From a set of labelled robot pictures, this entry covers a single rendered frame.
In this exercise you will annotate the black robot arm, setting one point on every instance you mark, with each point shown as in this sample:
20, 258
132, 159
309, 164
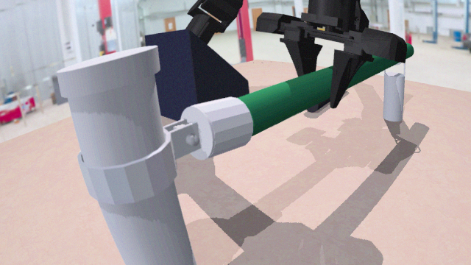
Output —
204, 26

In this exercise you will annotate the green pipe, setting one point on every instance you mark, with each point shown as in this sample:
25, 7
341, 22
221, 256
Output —
272, 105

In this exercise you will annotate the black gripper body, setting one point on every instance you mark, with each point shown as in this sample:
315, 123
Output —
334, 14

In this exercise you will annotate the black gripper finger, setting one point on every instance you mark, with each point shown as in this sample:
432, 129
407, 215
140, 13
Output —
345, 66
304, 55

